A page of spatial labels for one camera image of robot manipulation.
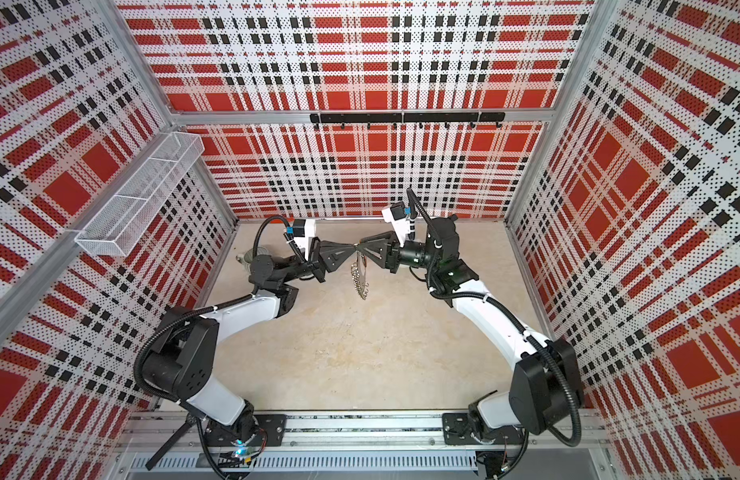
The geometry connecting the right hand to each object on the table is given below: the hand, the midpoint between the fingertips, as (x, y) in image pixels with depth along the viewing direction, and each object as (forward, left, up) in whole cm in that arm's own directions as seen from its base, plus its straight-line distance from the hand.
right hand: (362, 247), depth 68 cm
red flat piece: (+43, +41, -34) cm, 68 cm away
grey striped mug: (+18, +43, -27) cm, 54 cm away
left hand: (-1, +1, -1) cm, 2 cm away
